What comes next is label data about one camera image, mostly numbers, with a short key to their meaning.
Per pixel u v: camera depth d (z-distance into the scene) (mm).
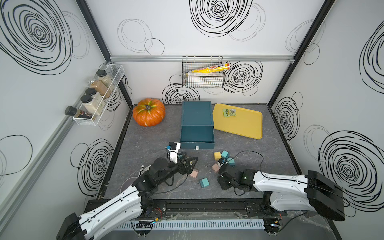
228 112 1147
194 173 840
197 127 868
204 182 809
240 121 1112
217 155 913
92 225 433
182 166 639
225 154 908
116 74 846
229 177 635
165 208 737
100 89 724
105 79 754
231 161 881
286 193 481
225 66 850
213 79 867
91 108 661
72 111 596
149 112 991
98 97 692
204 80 867
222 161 754
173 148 653
